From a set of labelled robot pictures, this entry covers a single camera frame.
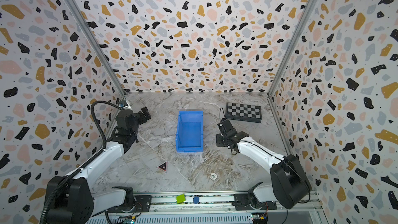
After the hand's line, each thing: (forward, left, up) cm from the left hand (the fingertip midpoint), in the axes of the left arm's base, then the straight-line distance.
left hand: (140, 107), depth 83 cm
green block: (-39, -22, -23) cm, 51 cm away
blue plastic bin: (-1, -24, -24) cm, 34 cm away
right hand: (-10, -43, -14) cm, 46 cm away
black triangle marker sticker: (-24, -11, -23) cm, 35 cm away
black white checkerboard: (+11, -64, -20) cm, 68 cm away
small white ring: (-29, -37, -23) cm, 53 cm away
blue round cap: (-40, -30, -22) cm, 54 cm away
